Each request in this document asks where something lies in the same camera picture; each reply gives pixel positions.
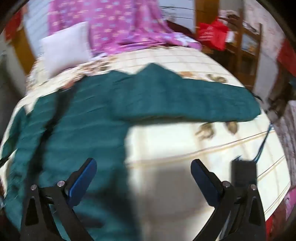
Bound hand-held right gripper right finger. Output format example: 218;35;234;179
191;159;269;241

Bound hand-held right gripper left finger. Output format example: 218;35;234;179
20;158;97;241

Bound dark green quilted jacket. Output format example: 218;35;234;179
0;63;262;241

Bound black box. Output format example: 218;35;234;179
231;159;258;189

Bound bed with floral sheet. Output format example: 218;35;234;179
0;45;292;241

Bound white pillow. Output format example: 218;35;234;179
40;21;93;77

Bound red shopping bag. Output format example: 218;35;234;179
197;20;228;51

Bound red hanging cloth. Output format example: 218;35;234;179
277;38;296;77

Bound purple floral blanket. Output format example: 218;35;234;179
47;0;201;57

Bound blue cable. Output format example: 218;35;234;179
253;124;274;163

